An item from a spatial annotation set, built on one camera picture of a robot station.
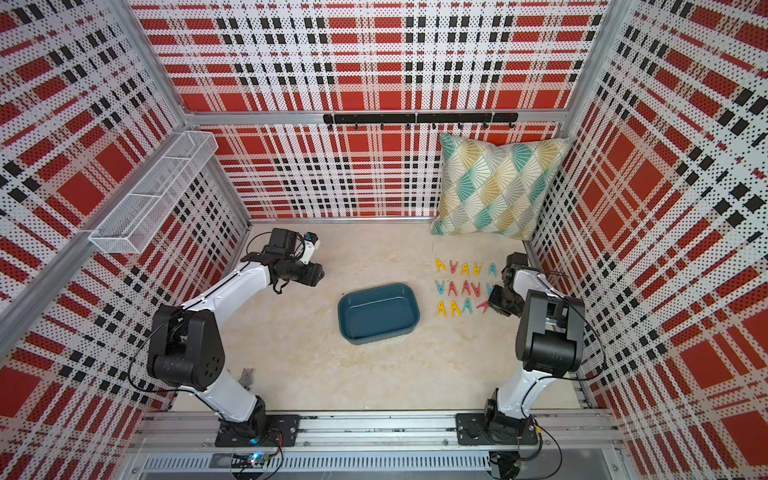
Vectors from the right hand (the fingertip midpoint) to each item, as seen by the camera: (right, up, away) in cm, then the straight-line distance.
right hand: (504, 307), depth 93 cm
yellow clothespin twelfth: (-16, 0, +2) cm, 16 cm away
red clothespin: (-14, +12, +13) cm, 23 cm away
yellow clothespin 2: (-10, +12, +11) cm, 19 cm away
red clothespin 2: (-15, +5, +8) cm, 18 cm away
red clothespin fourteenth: (-5, 0, +3) cm, 6 cm away
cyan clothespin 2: (-19, +5, +8) cm, 22 cm away
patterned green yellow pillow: (-3, +37, +1) cm, 38 cm away
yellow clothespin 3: (-6, +11, +11) cm, 17 cm away
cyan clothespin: (0, +12, +13) cm, 17 cm away
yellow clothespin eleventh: (-20, 0, +2) cm, 20 cm away
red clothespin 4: (-7, +4, +6) cm, 10 cm away
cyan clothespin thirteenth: (-11, 0, +2) cm, 11 cm away
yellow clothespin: (-19, +13, +14) cm, 27 cm away
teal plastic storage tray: (-43, -2, +1) cm, 43 cm away
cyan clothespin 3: (-2, +4, +8) cm, 9 cm away
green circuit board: (-67, -31, -24) cm, 77 cm away
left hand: (-59, +12, -1) cm, 60 cm away
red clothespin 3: (-10, +6, +8) cm, 14 cm away
